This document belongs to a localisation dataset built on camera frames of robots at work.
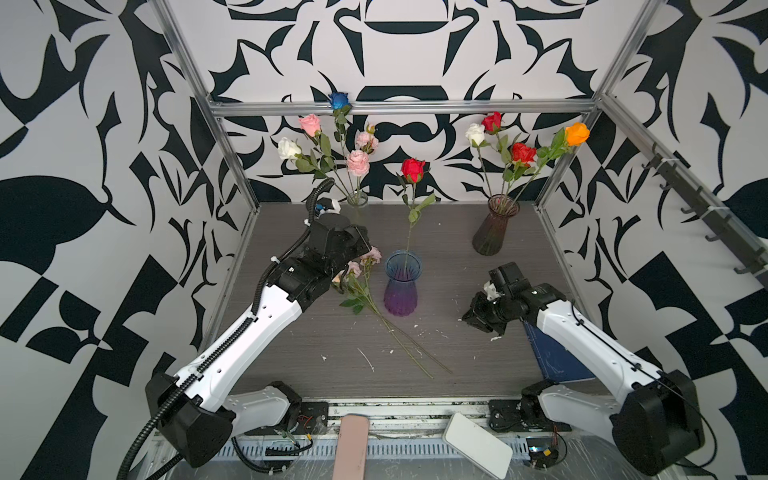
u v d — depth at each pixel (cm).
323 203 63
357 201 96
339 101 85
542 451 71
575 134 82
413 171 71
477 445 67
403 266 82
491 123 89
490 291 76
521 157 87
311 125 81
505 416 74
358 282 96
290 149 75
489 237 100
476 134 79
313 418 73
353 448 70
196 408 37
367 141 90
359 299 94
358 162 86
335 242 53
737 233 55
